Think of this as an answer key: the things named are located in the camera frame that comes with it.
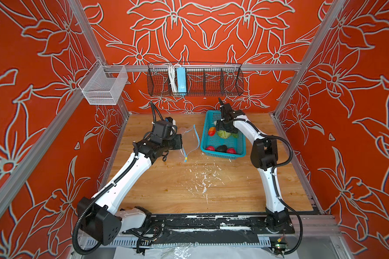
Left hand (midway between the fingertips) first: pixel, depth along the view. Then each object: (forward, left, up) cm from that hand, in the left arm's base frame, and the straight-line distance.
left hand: (181, 138), depth 77 cm
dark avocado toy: (+8, -23, -19) cm, 31 cm away
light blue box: (+33, +3, +11) cm, 35 cm away
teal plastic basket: (+14, -34, -22) cm, 43 cm away
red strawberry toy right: (+7, -28, -20) cm, 35 cm away
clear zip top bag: (+14, -3, -23) cm, 28 cm away
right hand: (+23, -24, -17) cm, 37 cm away
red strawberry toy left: (+7, -16, -19) cm, 26 cm away
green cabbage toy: (+18, -24, -17) cm, 34 cm away
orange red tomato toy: (+21, -17, -19) cm, 33 cm away
